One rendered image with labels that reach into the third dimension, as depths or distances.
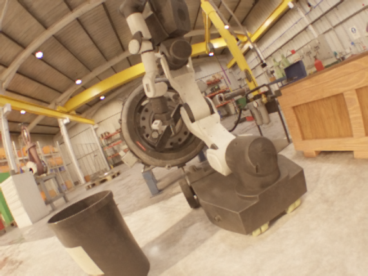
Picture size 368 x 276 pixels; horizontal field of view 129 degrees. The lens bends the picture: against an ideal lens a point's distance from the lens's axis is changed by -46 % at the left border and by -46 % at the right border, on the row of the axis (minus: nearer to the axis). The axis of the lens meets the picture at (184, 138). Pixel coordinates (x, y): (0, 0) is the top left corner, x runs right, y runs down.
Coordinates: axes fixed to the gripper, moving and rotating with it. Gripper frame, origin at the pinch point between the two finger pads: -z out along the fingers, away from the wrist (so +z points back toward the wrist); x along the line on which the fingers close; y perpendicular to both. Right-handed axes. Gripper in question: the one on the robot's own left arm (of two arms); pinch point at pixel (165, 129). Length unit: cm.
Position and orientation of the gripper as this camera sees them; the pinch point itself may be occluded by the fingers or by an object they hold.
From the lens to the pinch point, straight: 93.5
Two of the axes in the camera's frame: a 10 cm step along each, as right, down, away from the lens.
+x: -8.4, -0.3, 5.5
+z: -2.1, -9.1, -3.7
